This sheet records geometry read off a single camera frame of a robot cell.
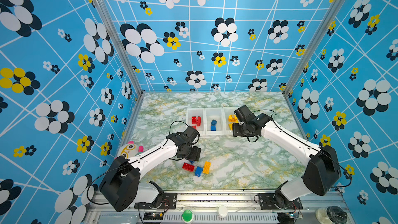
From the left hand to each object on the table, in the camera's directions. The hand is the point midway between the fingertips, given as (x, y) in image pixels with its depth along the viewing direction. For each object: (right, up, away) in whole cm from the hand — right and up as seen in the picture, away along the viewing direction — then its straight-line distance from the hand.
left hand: (195, 155), depth 84 cm
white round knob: (+13, -19, -17) cm, 28 cm away
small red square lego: (-1, +13, +16) cm, 21 cm away
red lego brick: (-2, +18, +18) cm, 26 cm away
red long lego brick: (-4, -6, -1) cm, 7 cm away
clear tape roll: (+57, -16, -22) cm, 63 cm away
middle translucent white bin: (+14, +21, +21) cm, 33 cm away
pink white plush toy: (-36, +3, -1) cm, 36 cm away
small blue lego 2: (+11, +13, +15) cm, 23 cm away
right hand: (+24, +13, +2) cm, 27 cm away
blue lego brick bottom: (+2, -8, -2) cm, 8 cm away
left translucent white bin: (-4, +23, +18) cm, 30 cm away
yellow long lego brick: (+6, -6, -1) cm, 9 cm away
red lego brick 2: (+2, +17, +18) cm, 25 cm away
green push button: (-2, -17, -22) cm, 28 cm away
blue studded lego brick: (-2, -4, +1) cm, 4 cm away
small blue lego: (+11, +16, +18) cm, 27 cm away
